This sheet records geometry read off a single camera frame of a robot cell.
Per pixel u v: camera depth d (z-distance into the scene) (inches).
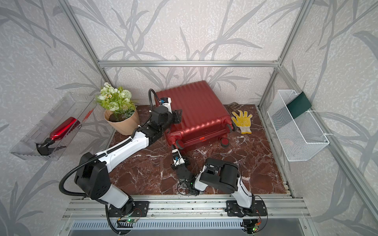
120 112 36.8
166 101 28.2
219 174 20.6
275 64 36.9
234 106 47.1
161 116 24.0
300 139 23.9
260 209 29.0
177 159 27.6
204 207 29.7
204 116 33.0
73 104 31.0
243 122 43.5
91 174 16.9
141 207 29.0
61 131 24.9
